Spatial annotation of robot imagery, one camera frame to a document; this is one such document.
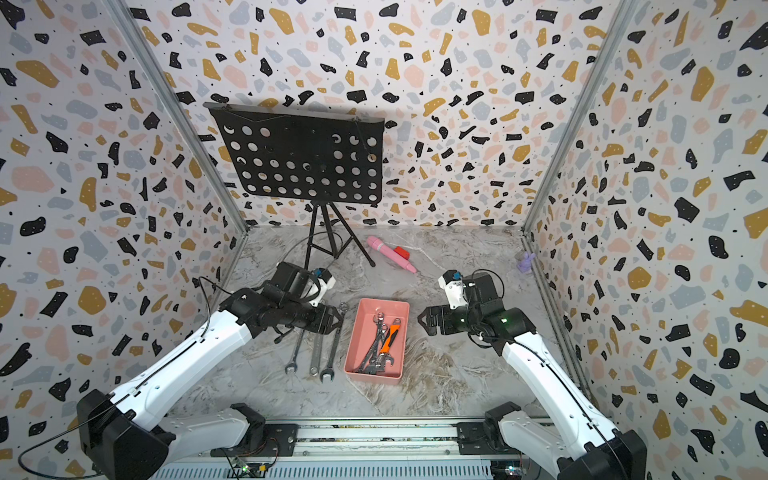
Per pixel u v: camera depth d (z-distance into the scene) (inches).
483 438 28.7
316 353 34.5
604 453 15.3
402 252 43.6
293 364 34.3
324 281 28.1
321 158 29.5
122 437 14.4
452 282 27.3
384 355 34.4
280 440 28.9
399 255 43.3
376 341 35.4
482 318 22.6
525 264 42.8
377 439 29.5
